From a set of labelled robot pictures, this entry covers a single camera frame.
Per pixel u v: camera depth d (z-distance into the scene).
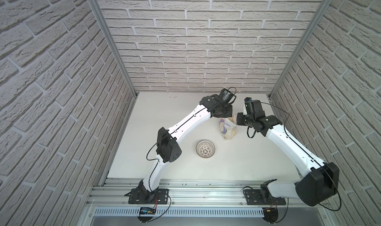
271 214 0.70
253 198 0.73
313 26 0.79
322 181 0.40
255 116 0.61
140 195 0.63
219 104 0.58
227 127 0.82
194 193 0.81
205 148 0.90
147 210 0.71
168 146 0.51
